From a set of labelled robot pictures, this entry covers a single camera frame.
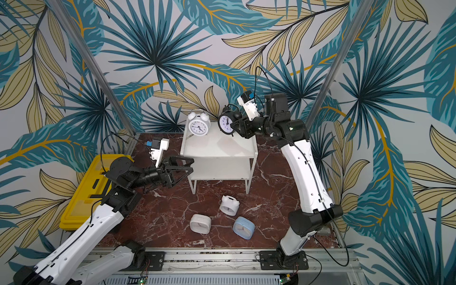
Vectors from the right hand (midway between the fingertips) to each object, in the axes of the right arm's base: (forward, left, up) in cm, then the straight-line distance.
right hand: (237, 122), depth 67 cm
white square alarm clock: (-26, +16, -35) cm, 46 cm away
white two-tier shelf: (-9, +8, -9) cm, 15 cm away
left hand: (-19, +16, -3) cm, 25 cm away
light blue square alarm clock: (-28, -2, -35) cm, 45 cm away
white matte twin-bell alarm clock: (-19, +3, -34) cm, 39 cm away
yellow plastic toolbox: (-24, +63, -25) cm, 72 cm away
